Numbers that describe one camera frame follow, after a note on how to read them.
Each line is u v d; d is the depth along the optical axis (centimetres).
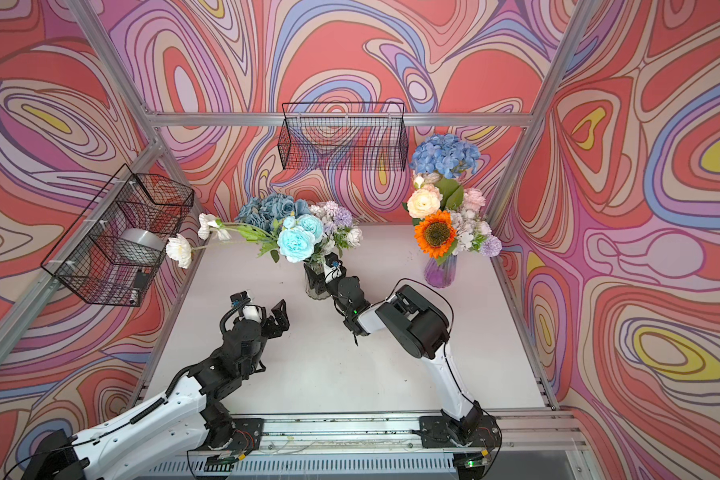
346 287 75
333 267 78
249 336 59
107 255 73
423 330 56
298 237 61
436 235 66
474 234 77
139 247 70
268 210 73
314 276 83
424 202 70
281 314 76
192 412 54
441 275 108
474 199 82
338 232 77
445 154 73
